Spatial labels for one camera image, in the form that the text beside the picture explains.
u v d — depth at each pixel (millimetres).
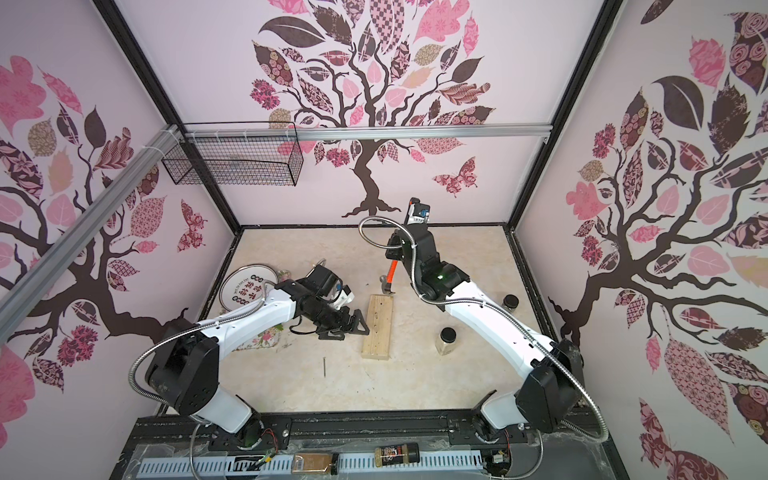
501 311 473
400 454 679
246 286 1004
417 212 646
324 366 852
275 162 796
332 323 737
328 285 716
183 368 437
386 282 776
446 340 805
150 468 696
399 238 518
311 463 661
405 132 923
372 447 723
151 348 423
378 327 893
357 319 745
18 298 499
